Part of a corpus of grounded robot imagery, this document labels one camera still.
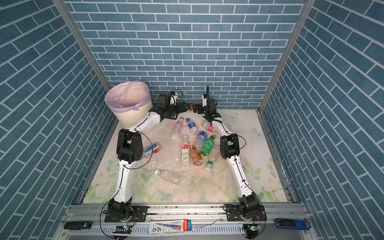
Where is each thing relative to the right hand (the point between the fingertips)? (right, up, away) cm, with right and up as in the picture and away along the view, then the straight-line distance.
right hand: (195, 104), depth 114 cm
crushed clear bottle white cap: (-13, -46, -28) cm, 56 cm away
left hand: (-7, -3, -14) cm, 16 cm away
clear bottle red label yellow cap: (+8, -16, -7) cm, 19 cm away
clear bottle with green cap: (+11, -36, -22) cm, 43 cm away
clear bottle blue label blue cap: (-2, -18, -9) cm, 20 cm away
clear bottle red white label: (-6, -32, -23) cm, 40 cm away
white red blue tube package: (-11, -63, -44) cm, 78 cm away
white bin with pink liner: (-45, 0, -13) cm, 47 cm away
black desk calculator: (-18, -9, +1) cm, 20 cm away
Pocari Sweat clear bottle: (+3, -26, -13) cm, 29 cm away
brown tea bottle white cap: (+1, -34, -25) cm, 42 cm away
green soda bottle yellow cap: (+8, -29, -19) cm, 36 cm away
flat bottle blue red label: (-25, -31, -21) cm, 45 cm away
